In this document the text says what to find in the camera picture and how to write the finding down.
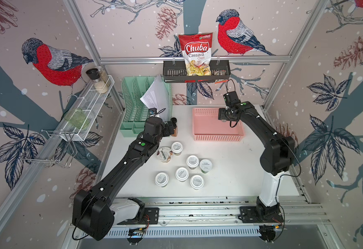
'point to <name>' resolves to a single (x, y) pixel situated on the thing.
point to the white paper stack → (157, 97)
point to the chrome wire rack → (52, 147)
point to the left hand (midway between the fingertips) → (166, 119)
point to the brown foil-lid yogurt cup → (164, 154)
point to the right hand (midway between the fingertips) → (223, 114)
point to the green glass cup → (77, 118)
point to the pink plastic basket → (207, 127)
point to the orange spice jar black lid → (175, 134)
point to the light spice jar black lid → (173, 119)
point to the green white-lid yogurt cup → (205, 165)
